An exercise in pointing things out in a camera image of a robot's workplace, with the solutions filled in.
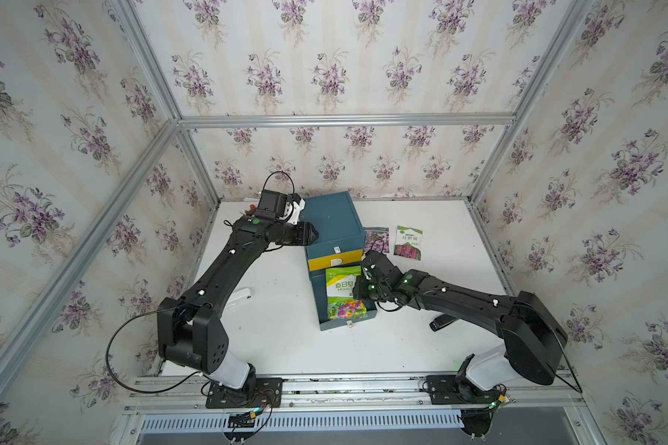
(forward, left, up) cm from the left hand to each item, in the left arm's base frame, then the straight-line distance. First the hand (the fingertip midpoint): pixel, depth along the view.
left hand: (312, 237), depth 82 cm
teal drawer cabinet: (+5, -8, +1) cm, 9 cm away
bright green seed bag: (-16, -9, -12) cm, 22 cm away
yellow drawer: (-3, -7, -7) cm, 11 cm away
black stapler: (-20, -39, -15) cm, 47 cm away
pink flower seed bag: (+14, -23, -19) cm, 33 cm away
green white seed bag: (+12, -36, -19) cm, 42 cm away
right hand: (-12, -12, -11) cm, 21 cm away
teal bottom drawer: (-4, -1, -18) cm, 19 cm away
